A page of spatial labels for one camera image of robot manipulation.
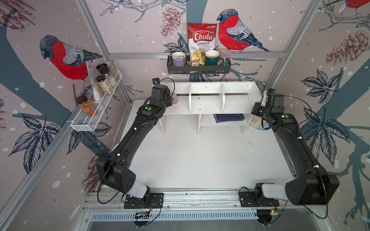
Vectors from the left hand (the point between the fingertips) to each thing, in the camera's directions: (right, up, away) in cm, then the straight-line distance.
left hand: (166, 90), depth 77 cm
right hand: (+50, -7, +3) cm, 51 cm away
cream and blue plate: (+47, -17, -5) cm, 50 cm away
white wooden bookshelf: (+29, -7, +9) cm, 31 cm away
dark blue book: (+32, -16, +13) cm, 38 cm away
